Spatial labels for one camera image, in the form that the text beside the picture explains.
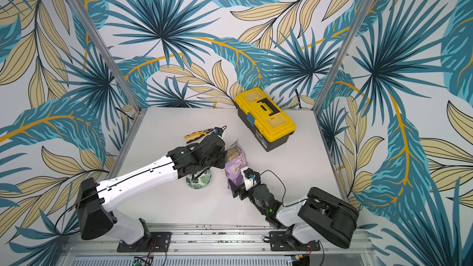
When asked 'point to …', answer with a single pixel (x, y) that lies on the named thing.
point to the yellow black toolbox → (270, 125)
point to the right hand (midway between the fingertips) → (230, 182)
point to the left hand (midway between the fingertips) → (223, 157)
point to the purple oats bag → (236, 160)
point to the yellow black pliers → (196, 135)
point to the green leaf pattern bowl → (200, 181)
